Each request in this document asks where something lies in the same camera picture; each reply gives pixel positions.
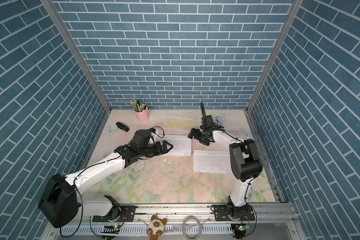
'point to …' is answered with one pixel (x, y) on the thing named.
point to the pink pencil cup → (142, 116)
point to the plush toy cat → (156, 227)
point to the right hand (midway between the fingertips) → (195, 138)
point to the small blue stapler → (219, 119)
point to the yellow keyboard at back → (180, 122)
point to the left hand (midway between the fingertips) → (172, 149)
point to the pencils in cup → (138, 106)
